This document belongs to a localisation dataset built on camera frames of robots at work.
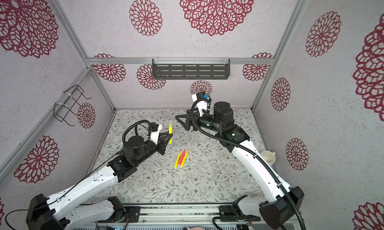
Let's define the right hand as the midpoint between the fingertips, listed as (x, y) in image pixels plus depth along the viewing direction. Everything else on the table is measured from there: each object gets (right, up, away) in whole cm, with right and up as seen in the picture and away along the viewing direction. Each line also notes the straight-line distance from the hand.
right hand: (182, 111), depth 63 cm
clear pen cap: (-6, -8, +6) cm, 11 cm away
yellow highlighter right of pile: (-1, -28, +30) cm, 40 cm away
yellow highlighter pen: (-6, -14, +9) cm, 17 cm away
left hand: (-7, -11, +10) cm, 16 cm away
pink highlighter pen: (-2, -26, +30) cm, 40 cm away
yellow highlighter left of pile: (-5, -28, +29) cm, 41 cm away
